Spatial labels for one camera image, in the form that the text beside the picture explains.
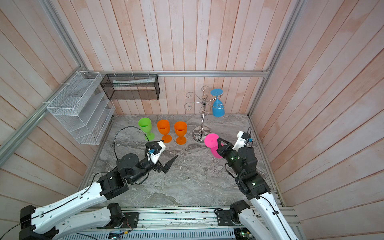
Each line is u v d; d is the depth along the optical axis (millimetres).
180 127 972
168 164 572
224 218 731
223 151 592
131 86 1071
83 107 732
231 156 594
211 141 701
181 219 752
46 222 401
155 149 510
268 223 445
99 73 858
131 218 743
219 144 670
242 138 598
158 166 563
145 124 964
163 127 931
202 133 1066
